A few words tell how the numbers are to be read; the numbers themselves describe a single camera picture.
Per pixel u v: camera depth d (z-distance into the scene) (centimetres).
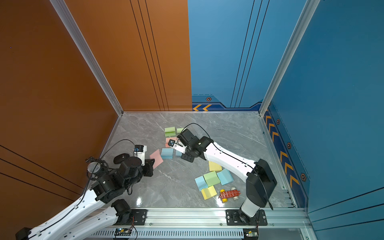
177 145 70
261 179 42
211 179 85
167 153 98
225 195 79
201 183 85
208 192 80
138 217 74
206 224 73
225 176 86
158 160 79
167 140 102
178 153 71
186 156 71
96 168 68
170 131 106
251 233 71
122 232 71
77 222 46
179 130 108
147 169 64
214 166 91
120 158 93
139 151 63
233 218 72
